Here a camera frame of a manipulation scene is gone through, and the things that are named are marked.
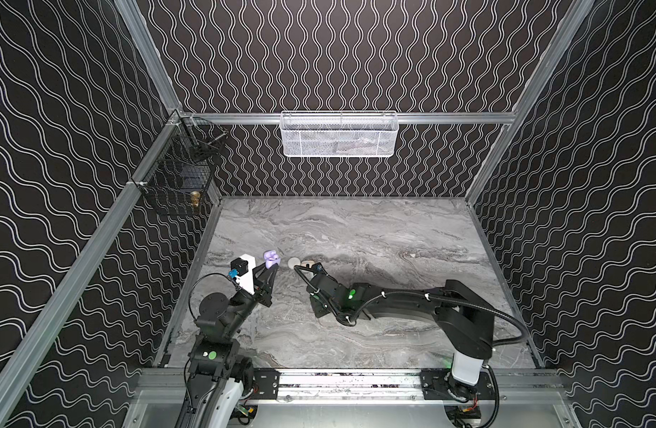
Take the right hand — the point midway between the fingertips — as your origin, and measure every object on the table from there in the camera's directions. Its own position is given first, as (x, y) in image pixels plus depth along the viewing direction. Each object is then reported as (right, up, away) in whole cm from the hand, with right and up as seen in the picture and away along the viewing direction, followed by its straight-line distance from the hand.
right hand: (317, 300), depth 86 cm
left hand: (-9, +14, -17) cm, 24 cm away
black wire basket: (-49, +41, +7) cm, 65 cm away
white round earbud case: (-9, +11, +13) cm, 19 cm away
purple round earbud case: (-11, +16, -16) cm, 25 cm away
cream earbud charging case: (-5, +10, +11) cm, 16 cm away
